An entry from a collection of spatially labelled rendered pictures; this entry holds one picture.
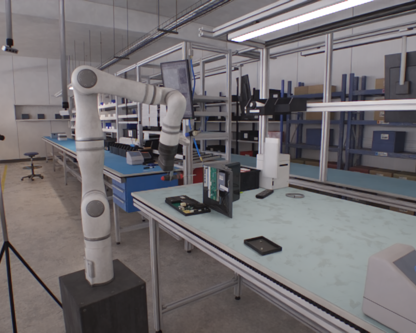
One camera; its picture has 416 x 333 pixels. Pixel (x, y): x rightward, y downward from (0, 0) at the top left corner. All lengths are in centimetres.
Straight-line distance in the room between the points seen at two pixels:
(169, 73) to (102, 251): 190
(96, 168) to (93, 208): 13
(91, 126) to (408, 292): 95
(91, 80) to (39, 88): 1138
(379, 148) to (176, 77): 325
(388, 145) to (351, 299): 404
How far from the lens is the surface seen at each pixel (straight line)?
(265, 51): 206
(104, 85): 100
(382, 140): 479
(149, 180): 290
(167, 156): 114
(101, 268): 111
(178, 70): 261
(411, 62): 282
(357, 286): 88
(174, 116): 108
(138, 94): 103
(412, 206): 228
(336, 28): 175
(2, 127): 1227
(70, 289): 116
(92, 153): 101
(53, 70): 1251
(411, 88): 278
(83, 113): 105
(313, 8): 130
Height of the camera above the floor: 142
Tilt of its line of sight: 9 degrees down
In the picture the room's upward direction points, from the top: straight up
